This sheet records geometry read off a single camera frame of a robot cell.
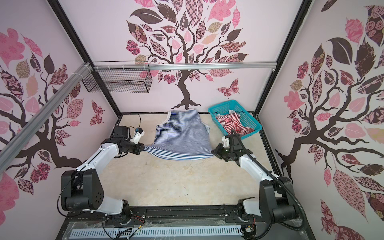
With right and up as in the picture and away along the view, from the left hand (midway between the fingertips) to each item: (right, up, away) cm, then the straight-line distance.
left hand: (142, 149), depth 89 cm
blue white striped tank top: (+24, +7, +16) cm, 30 cm away
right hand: (+42, 0, -3) cm, 42 cm away
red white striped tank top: (+59, +17, +18) cm, 64 cm away
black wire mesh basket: (-7, +46, +6) cm, 47 cm away
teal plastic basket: (+71, +19, +18) cm, 76 cm away
